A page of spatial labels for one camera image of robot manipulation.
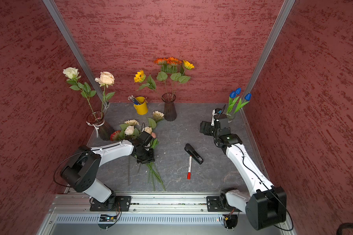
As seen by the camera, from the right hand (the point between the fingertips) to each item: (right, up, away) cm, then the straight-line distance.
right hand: (206, 127), depth 82 cm
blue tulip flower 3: (+25, +18, +3) cm, 31 cm away
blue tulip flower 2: (+18, +17, +8) cm, 26 cm away
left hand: (-32, -23, +6) cm, 40 cm away
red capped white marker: (-10, -28, +2) cm, 30 cm away
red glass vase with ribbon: (-67, +5, +6) cm, 68 cm away
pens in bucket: (-49, +19, +20) cm, 56 cm away
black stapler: (-8, -16, +7) cm, 19 cm away
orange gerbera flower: (-26, +32, +9) cm, 43 cm away
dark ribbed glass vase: (-22, +8, +22) cm, 33 cm away
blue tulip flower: (+21, +22, +5) cm, 30 cm away
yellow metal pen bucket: (-44, +15, +25) cm, 53 cm away
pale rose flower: (-49, -3, +13) cm, 51 cm away
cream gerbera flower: (-32, +6, +24) cm, 41 cm away
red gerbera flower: (-59, -7, +13) cm, 61 cm away
